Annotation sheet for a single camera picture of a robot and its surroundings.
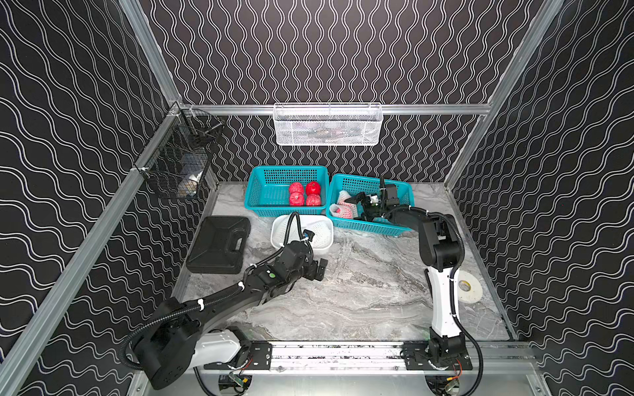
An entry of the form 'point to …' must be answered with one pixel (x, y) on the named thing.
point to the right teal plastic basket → (356, 185)
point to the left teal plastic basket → (267, 192)
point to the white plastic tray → (314, 250)
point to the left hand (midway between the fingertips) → (316, 254)
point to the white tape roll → (470, 290)
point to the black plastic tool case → (221, 245)
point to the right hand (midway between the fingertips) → (347, 208)
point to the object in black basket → (188, 187)
